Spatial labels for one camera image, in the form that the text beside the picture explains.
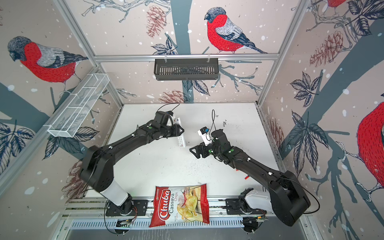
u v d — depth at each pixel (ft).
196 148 2.35
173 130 2.56
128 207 2.16
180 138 2.82
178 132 2.62
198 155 2.39
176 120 2.80
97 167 1.47
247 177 2.74
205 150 2.35
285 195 1.34
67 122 2.35
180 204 2.30
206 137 2.33
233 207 2.39
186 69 3.48
